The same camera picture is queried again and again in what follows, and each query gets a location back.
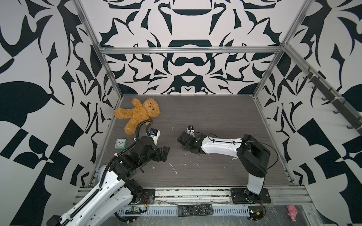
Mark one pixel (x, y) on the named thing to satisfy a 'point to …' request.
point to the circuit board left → (135, 210)
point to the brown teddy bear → (138, 113)
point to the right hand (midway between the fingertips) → (185, 144)
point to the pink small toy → (292, 212)
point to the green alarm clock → (120, 143)
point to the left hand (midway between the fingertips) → (161, 144)
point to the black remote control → (193, 210)
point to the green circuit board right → (255, 215)
